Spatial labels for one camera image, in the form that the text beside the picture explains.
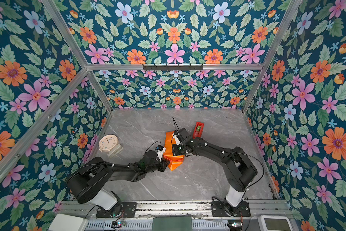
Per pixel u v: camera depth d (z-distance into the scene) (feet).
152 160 2.35
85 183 1.47
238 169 1.52
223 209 2.13
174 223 2.37
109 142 3.20
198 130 3.27
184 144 2.25
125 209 2.40
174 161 3.01
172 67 3.03
